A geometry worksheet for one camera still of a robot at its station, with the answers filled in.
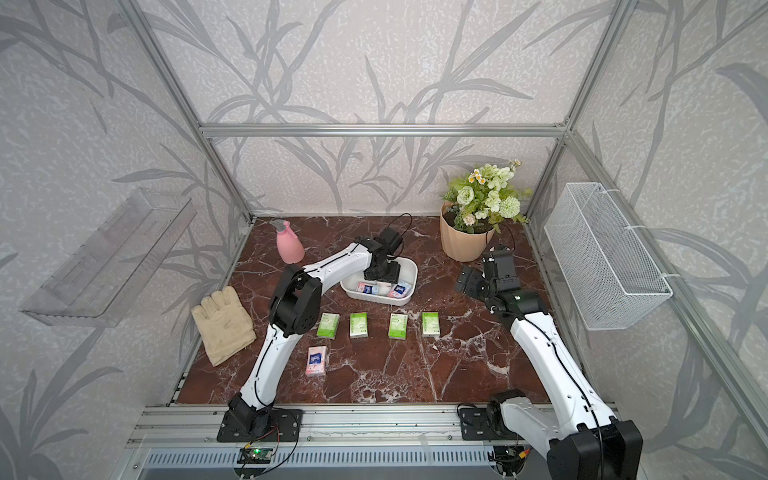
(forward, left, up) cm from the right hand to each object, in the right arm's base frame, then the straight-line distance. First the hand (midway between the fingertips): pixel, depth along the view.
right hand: (472, 278), depth 80 cm
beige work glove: (-5, +75, -17) cm, 77 cm away
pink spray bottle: (+20, +58, -10) cm, 62 cm away
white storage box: (+6, +25, -17) cm, 31 cm away
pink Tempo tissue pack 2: (+6, +30, -15) cm, 35 cm away
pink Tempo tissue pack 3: (+6, +20, -16) cm, 26 cm away
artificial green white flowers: (+21, -5, +11) cm, 24 cm away
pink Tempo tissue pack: (-17, +43, -16) cm, 49 cm away
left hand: (+12, +23, -17) cm, 31 cm away
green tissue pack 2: (-7, +21, -16) cm, 27 cm away
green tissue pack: (-6, +11, -16) cm, 20 cm away
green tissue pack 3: (-6, +32, -16) cm, 36 cm away
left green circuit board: (-37, +55, -18) cm, 69 cm away
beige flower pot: (+17, 0, -7) cm, 18 cm away
